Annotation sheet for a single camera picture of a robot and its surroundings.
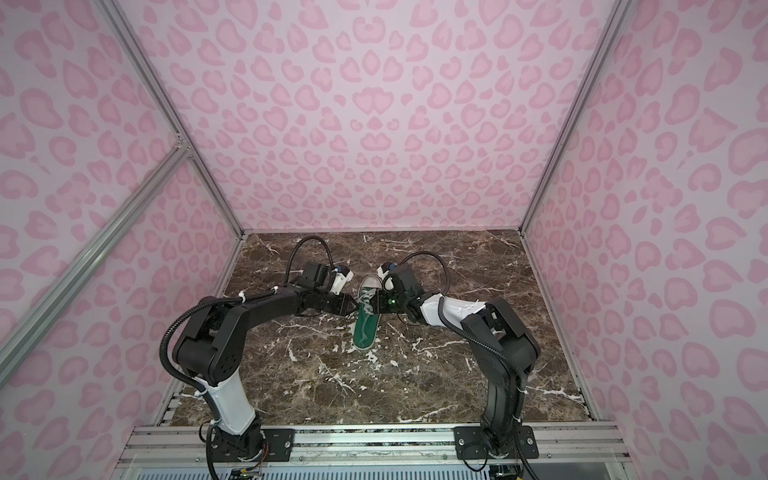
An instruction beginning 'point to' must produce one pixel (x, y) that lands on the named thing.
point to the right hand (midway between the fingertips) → (371, 299)
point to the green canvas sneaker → (367, 319)
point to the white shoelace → (365, 300)
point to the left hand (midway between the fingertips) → (357, 301)
